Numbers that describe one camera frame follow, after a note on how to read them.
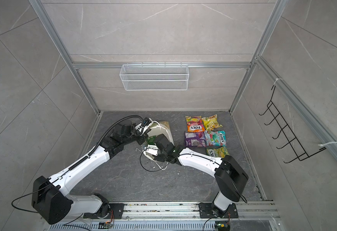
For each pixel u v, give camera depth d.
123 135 0.58
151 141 0.69
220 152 0.93
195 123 1.07
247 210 0.75
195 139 0.98
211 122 1.07
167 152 0.63
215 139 0.98
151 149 0.70
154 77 1.01
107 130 0.52
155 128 0.76
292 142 0.64
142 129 0.64
